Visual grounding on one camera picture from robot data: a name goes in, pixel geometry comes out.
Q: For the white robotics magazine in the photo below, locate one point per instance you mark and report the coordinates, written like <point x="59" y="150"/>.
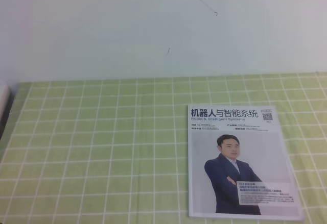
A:
<point x="238" y="165"/>

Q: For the green checkered tablecloth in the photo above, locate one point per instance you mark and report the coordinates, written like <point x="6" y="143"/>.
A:
<point x="114" y="151"/>

